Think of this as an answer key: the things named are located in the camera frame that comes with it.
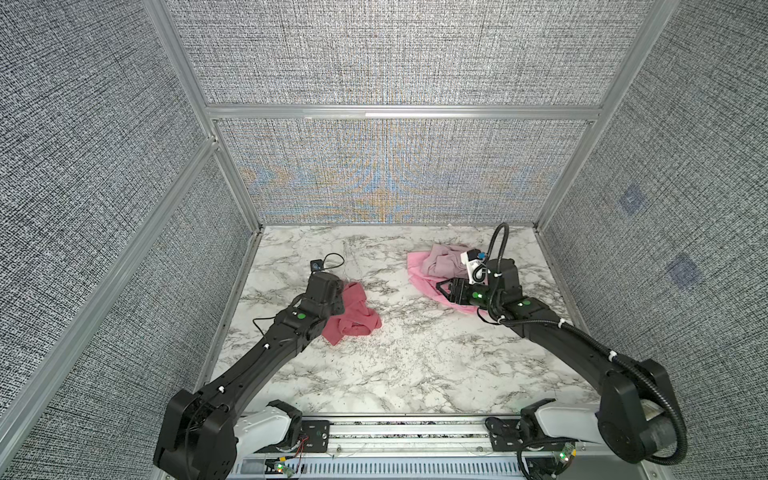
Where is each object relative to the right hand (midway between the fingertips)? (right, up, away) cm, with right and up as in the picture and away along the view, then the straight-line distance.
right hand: (442, 284), depth 84 cm
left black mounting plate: (-33, -36, -11) cm, 50 cm away
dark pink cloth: (-24, -11, +6) cm, 27 cm away
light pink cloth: (-1, -1, +16) cm, 16 cm away
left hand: (-31, -3, +1) cm, 31 cm away
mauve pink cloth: (+3, +6, +17) cm, 18 cm away
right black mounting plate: (+14, -36, -11) cm, 40 cm away
